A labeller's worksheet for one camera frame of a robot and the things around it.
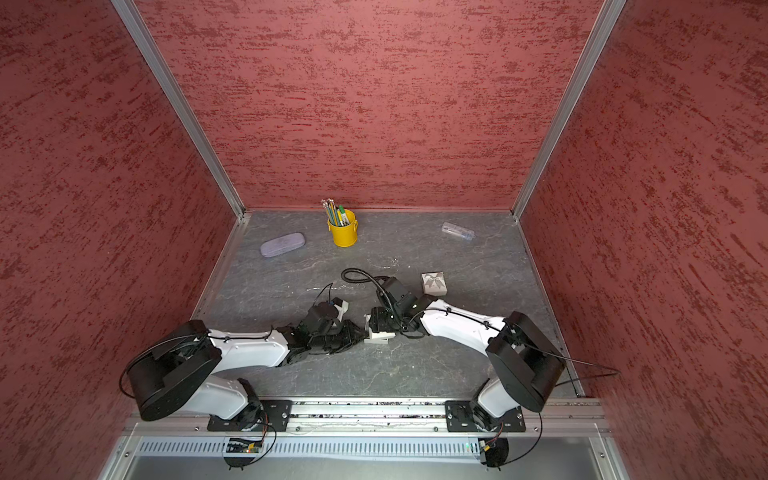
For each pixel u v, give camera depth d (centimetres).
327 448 78
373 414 76
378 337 82
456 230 115
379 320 76
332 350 75
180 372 43
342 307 84
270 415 74
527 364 44
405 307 67
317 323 68
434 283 96
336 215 103
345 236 107
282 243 107
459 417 74
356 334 82
